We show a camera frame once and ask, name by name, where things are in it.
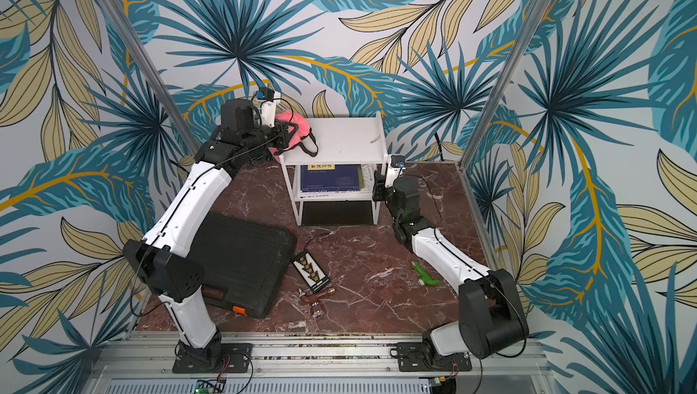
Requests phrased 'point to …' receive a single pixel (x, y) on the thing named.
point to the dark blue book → (329, 177)
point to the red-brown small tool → (317, 310)
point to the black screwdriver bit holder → (316, 279)
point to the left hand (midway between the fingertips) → (295, 128)
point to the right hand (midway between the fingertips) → (383, 170)
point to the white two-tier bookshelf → (340, 142)
